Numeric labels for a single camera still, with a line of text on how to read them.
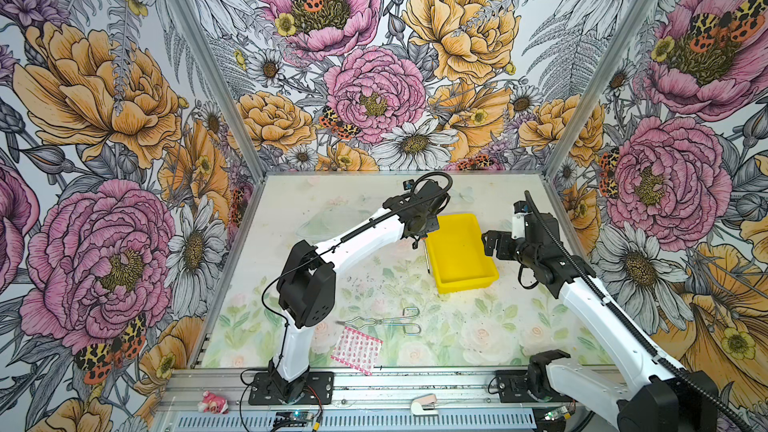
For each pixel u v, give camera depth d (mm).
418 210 640
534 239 635
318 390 745
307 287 505
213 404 700
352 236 536
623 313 469
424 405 715
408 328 834
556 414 715
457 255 1082
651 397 387
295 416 712
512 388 739
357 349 800
